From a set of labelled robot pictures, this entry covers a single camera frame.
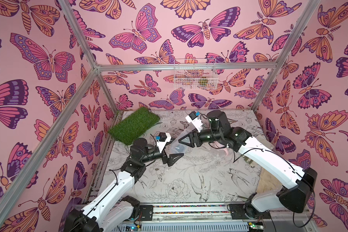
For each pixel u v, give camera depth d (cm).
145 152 60
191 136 59
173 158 62
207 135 59
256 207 62
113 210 57
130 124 108
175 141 68
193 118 60
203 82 95
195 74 95
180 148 71
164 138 59
